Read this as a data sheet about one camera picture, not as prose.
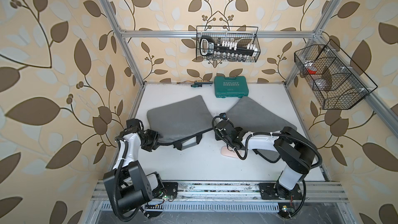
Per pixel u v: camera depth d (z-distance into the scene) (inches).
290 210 27.1
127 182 17.3
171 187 29.7
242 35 35.8
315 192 29.7
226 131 28.0
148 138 28.4
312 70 31.7
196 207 27.8
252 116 39.4
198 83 47.0
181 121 36.8
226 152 33.2
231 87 45.4
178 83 48.7
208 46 33.3
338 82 28.6
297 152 18.4
